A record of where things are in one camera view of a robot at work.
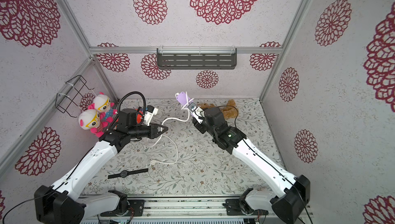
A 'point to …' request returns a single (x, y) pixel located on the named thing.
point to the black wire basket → (69, 93)
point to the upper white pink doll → (102, 104)
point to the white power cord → (154, 163)
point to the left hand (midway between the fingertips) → (166, 129)
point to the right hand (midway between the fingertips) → (198, 111)
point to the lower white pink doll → (90, 119)
